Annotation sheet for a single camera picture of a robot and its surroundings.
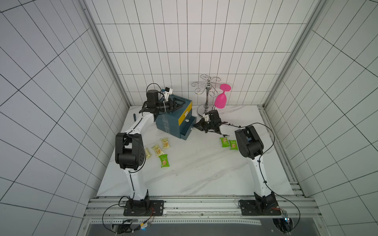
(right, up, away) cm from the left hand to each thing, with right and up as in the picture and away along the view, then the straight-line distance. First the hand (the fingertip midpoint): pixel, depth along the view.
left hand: (183, 106), depth 87 cm
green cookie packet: (-12, -33, +3) cm, 35 cm away
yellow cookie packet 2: (-16, -28, +6) cm, 33 cm away
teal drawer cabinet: (-9, -10, +4) cm, 14 cm away
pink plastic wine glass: (+26, +6, +13) cm, 29 cm away
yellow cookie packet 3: (-23, -30, +6) cm, 38 cm away
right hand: (+3, -13, +16) cm, 21 cm away
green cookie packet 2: (+28, -24, +11) cm, 38 cm away
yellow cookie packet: (-12, -24, +11) cm, 29 cm away
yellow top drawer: (+1, -4, +3) cm, 5 cm away
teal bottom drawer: (+3, -15, +10) cm, 18 cm away
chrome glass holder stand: (+16, +15, +7) cm, 23 cm away
